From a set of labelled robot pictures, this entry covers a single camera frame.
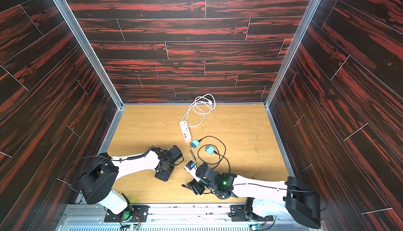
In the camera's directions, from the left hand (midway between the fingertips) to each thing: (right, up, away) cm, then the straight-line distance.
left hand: (174, 174), depth 88 cm
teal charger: (+11, +16, +8) cm, 21 cm away
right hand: (+11, +1, -8) cm, 14 cm away
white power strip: (+5, +23, +14) cm, 27 cm away
